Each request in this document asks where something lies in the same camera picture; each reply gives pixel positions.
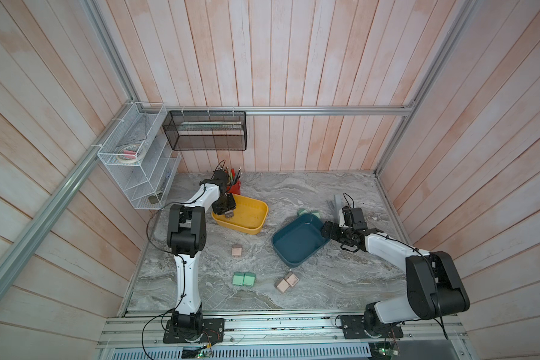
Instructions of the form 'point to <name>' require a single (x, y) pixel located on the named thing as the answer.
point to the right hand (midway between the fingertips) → (329, 229)
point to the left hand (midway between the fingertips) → (230, 210)
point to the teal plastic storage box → (298, 239)
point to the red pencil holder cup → (234, 187)
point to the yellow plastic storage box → (250, 215)
